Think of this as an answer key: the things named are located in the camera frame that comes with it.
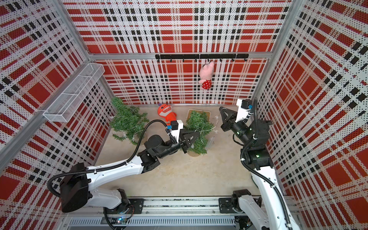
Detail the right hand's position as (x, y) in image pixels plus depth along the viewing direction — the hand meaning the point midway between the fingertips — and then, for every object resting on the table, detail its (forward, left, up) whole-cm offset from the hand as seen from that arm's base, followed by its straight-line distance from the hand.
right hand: (221, 109), depth 62 cm
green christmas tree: (+2, +10, -11) cm, 15 cm away
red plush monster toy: (+30, +34, -34) cm, 57 cm away
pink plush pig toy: (+39, +4, -8) cm, 40 cm away
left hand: (-6, +10, -8) cm, 14 cm away
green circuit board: (-38, +49, -39) cm, 73 cm away
